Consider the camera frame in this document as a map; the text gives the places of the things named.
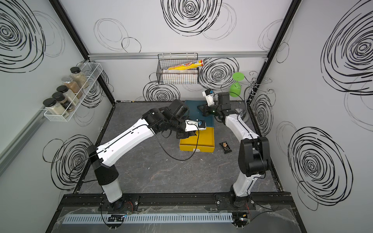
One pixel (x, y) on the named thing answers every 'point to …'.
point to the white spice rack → (93, 71)
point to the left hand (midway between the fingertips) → (193, 127)
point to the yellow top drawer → (203, 141)
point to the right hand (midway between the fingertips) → (199, 107)
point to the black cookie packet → (226, 147)
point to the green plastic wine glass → (235, 89)
